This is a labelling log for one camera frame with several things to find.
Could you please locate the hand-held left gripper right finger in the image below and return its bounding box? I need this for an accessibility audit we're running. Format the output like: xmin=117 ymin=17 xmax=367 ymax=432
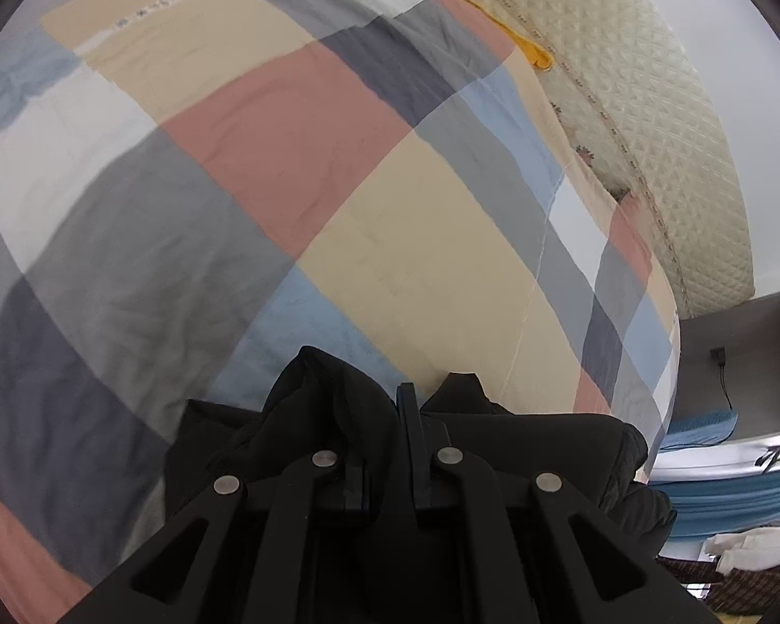
xmin=395 ymin=383 xmax=717 ymax=624

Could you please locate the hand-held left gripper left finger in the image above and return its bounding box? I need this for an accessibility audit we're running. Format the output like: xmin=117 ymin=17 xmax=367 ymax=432
xmin=57 ymin=450 xmax=373 ymax=624

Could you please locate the black puffer jacket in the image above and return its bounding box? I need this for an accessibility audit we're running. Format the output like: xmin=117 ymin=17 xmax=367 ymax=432
xmin=162 ymin=345 xmax=678 ymax=560

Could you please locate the blue cloth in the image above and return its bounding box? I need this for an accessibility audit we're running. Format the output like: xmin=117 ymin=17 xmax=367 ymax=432
xmin=658 ymin=408 xmax=740 ymax=451

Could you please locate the checked patchwork quilt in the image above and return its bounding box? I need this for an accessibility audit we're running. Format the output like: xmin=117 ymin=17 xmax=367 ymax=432
xmin=0 ymin=0 xmax=683 ymax=624

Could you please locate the blue curtain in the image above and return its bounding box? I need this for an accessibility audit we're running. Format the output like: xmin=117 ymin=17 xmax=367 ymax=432
xmin=650 ymin=464 xmax=780 ymax=539

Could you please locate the brown patterned cloth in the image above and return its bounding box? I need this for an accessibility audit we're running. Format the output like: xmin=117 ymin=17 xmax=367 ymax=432
xmin=655 ymin=552 xmax=780 ymax=616

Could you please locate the beige floral pillow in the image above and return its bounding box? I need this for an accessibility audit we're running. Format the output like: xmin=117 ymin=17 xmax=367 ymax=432
xmin=546 ymin=74 xmax=680 ymax=293

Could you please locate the white and grey wardrobe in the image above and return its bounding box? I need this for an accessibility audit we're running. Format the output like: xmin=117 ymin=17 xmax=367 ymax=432
xmin=650 ymin=286 xmax=780 ymax=475

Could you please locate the white cloth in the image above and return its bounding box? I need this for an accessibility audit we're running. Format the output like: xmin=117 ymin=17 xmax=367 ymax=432
xmin=700 ymin=523 xmax=780 ymax=576

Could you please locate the yellow pillow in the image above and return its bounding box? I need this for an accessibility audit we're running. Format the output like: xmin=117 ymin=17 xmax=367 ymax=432
xmin=396 ymin=0 xmax=556 ymax=70

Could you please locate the cream quilted headboard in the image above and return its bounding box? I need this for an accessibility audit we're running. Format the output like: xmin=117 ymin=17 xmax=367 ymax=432
xmin=412 ymin=0 xmax=756 ymax=317

